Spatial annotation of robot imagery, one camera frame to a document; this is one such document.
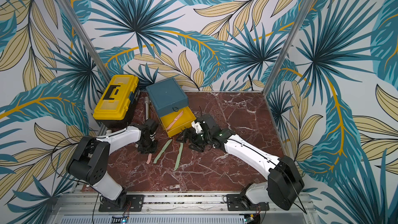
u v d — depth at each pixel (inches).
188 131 27.2
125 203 26.8
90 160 18.0
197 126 29.3
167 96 34.9
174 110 33.7
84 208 29.3
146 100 43.2
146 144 30.6
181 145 36.3
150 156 34.6
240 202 25.9
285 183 16.1
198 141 26.6
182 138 37.8
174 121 36.4
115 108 34.4
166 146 36.2
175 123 36.3
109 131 37.3
